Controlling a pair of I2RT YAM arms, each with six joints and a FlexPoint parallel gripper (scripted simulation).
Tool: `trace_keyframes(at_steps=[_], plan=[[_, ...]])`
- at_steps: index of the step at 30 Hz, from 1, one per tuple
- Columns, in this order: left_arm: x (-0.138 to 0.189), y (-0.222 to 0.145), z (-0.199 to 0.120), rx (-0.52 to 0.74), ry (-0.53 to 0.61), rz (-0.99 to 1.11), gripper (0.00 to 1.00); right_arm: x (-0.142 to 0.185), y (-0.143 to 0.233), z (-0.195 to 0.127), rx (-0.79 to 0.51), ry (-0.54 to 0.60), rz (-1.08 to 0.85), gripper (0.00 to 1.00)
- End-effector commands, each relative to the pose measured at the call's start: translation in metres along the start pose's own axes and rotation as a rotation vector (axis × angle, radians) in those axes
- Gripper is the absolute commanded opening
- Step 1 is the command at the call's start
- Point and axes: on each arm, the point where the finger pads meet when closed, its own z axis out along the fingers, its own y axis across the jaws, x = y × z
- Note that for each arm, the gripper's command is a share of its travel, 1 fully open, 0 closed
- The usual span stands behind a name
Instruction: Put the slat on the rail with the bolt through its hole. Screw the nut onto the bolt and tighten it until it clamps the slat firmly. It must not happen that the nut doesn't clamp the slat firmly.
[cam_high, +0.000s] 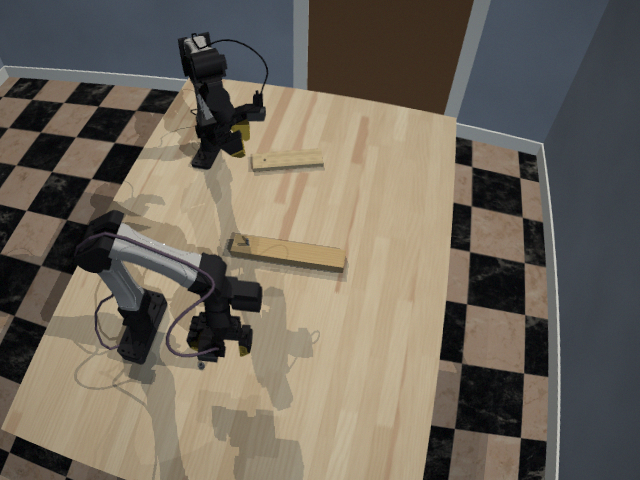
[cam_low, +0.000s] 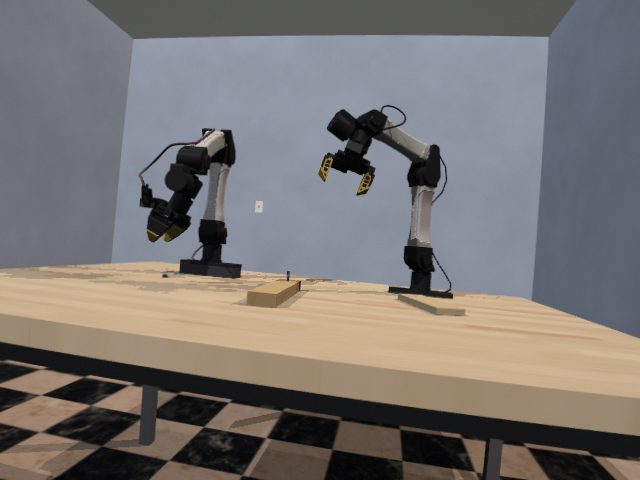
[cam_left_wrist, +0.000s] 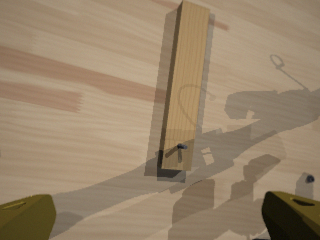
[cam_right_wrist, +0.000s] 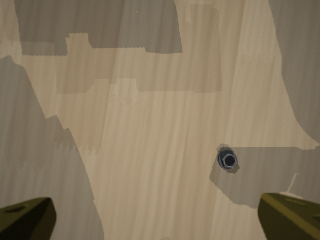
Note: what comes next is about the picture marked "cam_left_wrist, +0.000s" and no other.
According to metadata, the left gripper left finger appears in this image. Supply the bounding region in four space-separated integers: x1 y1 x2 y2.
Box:
0 194 56 240

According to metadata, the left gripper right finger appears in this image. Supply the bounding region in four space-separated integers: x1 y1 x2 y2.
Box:
261 191 320 240

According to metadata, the light wooden plank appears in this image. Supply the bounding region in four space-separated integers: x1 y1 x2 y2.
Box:
157 0 210 171

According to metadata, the dark grey hex nut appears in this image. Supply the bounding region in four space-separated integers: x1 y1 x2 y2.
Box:
307 175 315 183

